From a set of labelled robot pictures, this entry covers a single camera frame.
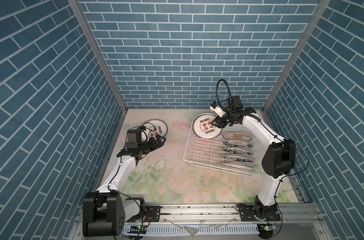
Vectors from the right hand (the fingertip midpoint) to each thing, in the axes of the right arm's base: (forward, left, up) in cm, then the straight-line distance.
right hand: (214, 118), depth 91 cm
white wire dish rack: (-14, +2, -18) cm, 22 cm away
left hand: (-16, +30, -3) cm, 35 cm away
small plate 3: (-12, -17, -16) cm, 26 cm away
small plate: (-4, -16, -12) cm, 20 cm away
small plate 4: (-20, -14, -11) cm, 27 cm away
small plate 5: (-23, -7, -15) cm, 29 cm away
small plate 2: (-7, -17, -17) cm, 25 cm away
